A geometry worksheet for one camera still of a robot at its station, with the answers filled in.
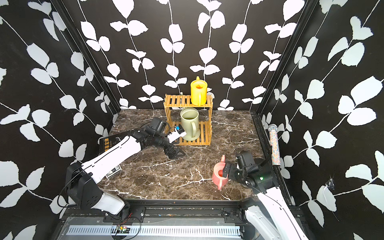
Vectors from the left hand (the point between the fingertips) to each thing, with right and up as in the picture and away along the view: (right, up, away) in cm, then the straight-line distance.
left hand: (181, 145), depth 77 cm
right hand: (+24, -12, -3) cm, 27 cm away
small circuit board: (-29, -39, -7) cm, 49 cm away
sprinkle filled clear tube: (+48, 0, -1) cm, 48 cm away
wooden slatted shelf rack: (-6, +23, +10) cm, 26 cm away
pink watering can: (+19, -18, -1) cm, 26 cm away
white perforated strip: (-11, -40, -7) cm, 42 cm away
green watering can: (+4, +12, +10) cm, 16 cm away
